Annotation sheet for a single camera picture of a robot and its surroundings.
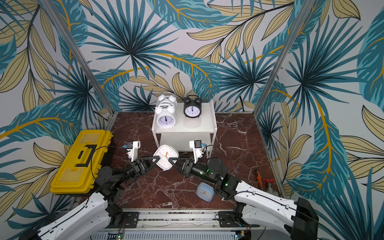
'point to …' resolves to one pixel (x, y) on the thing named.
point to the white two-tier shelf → (203, 128)
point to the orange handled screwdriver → (259, 179)
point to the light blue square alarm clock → (205, 192)
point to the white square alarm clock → (165, 152)
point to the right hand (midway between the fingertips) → (170, 160)
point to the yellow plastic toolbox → (78, 172)
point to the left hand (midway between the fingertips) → (160, 161)
